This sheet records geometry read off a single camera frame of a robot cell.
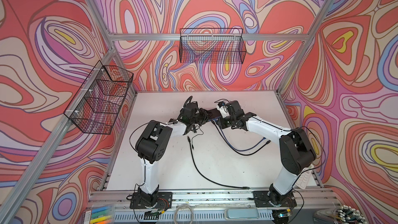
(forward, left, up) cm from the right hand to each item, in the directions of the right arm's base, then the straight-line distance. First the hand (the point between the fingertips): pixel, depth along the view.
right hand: (218, 124), depth 92 cm
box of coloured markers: (-42, +58, -7) cm, 72 cm away
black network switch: (+2, +2, +8) cm, 8 cm away
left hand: (+5, +1, +4) cm, 7 cm away
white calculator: (-31, -41, -8) cm, 52 cm away
